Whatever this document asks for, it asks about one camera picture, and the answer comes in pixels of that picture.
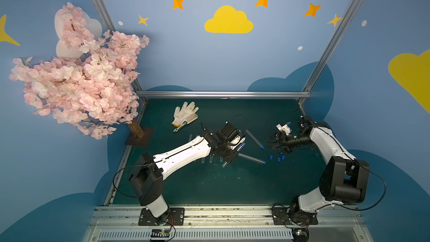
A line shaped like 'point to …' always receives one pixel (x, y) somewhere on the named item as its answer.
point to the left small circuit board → (160, 233)
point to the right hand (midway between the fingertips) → (273, 144)
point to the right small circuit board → (300, 234)
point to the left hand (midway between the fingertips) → (234, 152)
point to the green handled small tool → (183, 124)
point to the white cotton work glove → (188, 113)
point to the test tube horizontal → (211, 158)
